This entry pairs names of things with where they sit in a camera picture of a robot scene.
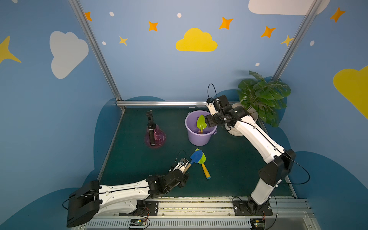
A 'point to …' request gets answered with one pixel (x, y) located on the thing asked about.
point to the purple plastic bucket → (195, 138)
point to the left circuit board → (138, 222)
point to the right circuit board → (257, 224)
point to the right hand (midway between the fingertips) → (212, 117)
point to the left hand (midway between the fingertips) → (185, 168)
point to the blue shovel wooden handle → (195, 157)
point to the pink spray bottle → (155, 136)
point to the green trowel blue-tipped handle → (201, 161)
